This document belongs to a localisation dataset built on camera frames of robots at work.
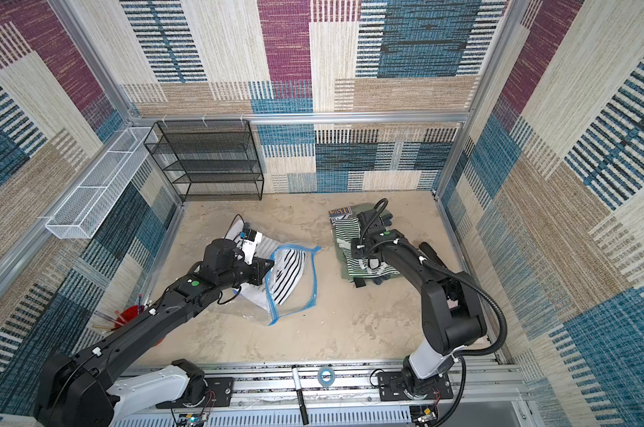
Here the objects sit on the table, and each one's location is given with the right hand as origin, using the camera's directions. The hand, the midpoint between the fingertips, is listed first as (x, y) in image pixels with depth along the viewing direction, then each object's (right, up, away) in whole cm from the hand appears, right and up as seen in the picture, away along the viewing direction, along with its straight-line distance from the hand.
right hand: (363, 252), depth 92 cm
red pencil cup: (-70, -17, -13) cm, 74 cm away
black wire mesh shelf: (-60, +36, +16) cm, 71 cm away
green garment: (-8, -2, +9) cm, 12 cm away
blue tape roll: (-12, -34, -18) cm, 40 cm away
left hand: (-28, -1, -13) cm, 31 cm away
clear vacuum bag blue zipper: (-36, -16, -3) cm, 39 cm away
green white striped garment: (-5, +7, +12) cm, 15 cm away
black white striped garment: (-26, -6, +3) cm, 27 cm away
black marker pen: (-20, -36, -19) cm, 46 cm away
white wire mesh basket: (-77, +15, -19) cm, 81 cm away
